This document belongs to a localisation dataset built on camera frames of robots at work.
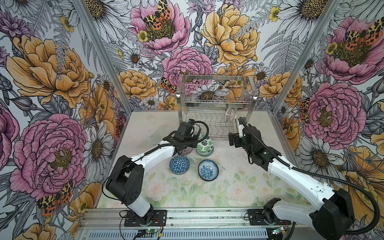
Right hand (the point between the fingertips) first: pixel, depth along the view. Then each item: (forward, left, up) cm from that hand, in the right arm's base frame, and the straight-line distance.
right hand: (238, 135), depth 81 cm
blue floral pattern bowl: (-11, +17, -18) cm, 27 cm away
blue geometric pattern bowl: (-7, +33, -18) cm, 38 cm away
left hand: (+2, +24, -8) cm, 25 cm away
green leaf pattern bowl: (+1, +17, -13) cm, 22 cm away
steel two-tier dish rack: (+44, +5, -13) cm, 46 cm away
